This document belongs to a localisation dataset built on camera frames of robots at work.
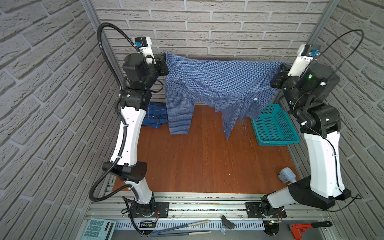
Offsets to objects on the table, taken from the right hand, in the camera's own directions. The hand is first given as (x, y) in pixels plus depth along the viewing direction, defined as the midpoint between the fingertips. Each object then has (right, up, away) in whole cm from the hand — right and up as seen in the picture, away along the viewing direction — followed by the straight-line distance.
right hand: (285, 63), depth 51 cm
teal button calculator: (-76, -70, +16) cm, 105 cm away
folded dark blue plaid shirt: (-61, -16, +53) cm, 82 cm away
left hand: (-44, +8, +7) cm, 45 cm away
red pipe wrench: (+15, -71, +17) cm, 75 cm away
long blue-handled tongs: (-50, -73, +16) cm, 89 cm away
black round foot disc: (+4, -72, +17) cm, 74 cm away
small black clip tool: (-17, -70, +18) cm, 75 cm away
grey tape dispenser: (+18, -50, +28) cm, 60 cm away
